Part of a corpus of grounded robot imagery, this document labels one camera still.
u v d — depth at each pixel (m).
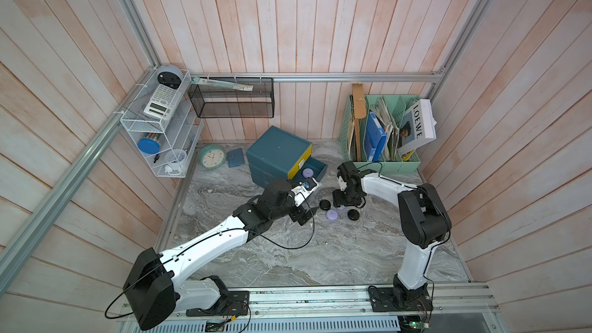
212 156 1.04
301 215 0.66
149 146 0.76
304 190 0.63
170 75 0.81
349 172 0.80
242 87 0.90
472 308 0.73
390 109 1.04
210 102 1.06
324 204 0.99
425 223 0.51
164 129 0.72
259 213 0.58
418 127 0.90
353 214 0.93
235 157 1.11
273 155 0.86
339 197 0.88
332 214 0.93
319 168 0.95
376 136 0.96
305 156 0.89
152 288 0.39
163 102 0.78
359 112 0.86
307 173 0.95
